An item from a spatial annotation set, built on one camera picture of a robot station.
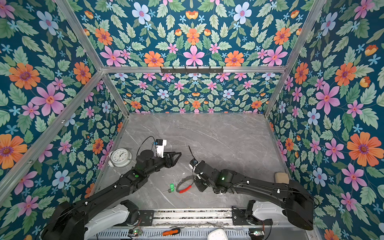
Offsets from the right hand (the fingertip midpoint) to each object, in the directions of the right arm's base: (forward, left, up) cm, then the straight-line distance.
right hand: (195, 178), depth 77 cm
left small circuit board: (-22, +27, -9) cm, 36 cm away
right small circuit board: (-22, -30, -11) cm, 38 cm away
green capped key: (-2, +14, -9) cm, 17 cm away
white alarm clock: (+15, +48, -5) cm, 50 cm away
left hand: (+10, +8, +10) cm, 16 cm away
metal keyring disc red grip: (+4, +3, -7) cm, 9 cm away
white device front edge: (-23, -10, -7) cm, 27 cm away
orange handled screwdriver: (-22, +10, -8) cm, 26 cm away
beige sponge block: (+3, -49, -8) cm, 50 cm away
